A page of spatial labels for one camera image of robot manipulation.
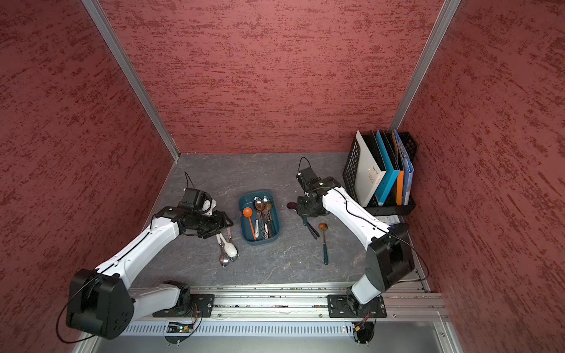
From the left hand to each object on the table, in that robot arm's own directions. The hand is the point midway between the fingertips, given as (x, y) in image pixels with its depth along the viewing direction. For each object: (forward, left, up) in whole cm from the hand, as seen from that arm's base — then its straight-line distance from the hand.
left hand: (226, 230), depth 82 cm
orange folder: (+14, -64, +19) cm, 68 cm away
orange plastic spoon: (+13, -5, -9) cm, 17 cm away
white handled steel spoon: (-8, +1, -10) cm, 13 cm away
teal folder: (+14, -61, +18) cm, 65 cm away
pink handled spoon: (-7, -3, -10) cm, 12 cm away
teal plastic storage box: (+10, -11, -8) cm, 17 cm away
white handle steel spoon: (+16, -10, -7) cm, 20 cm away
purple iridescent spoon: (+17, -27, -10) cm, 33 cm away
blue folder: (+16, -67, +19) cm, 72 cm away
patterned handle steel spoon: (+6, -16, -8) cm, 19 cm away
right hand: (+5, -30, +2) cm, 31 cm away
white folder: (+17, -55, +15) cm, 60 cm away
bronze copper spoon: (+16, -14, -9) cm, 24 cm away
